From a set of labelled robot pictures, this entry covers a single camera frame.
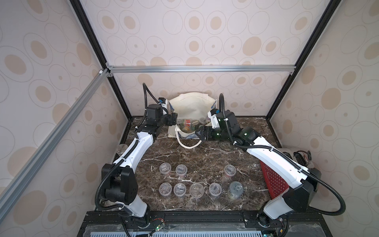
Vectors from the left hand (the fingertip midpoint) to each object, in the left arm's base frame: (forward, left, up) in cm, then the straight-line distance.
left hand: (175, 111), depth 83 cm
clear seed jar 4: (-35, -23, -23) cm, 48 cm away
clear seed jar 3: (-36, -13, -23) cm, 45 cm away
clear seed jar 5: (-24, +6, -23) cm, 34 cm away
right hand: (-14, -17, 0) cm, 22 cm away
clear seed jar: (-36, +4, -23) cm, 43 cm away
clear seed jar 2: (-36, -4, -23) cm, 43 cm away
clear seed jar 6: (-25, -32, -23) cm, 47 cm away
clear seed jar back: (-25, -4, -24) cm, 34 cm away
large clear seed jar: (-36, -33, -21) cm, 53 cm away
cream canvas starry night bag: (+16, -10, -13) cm, 23 cm away
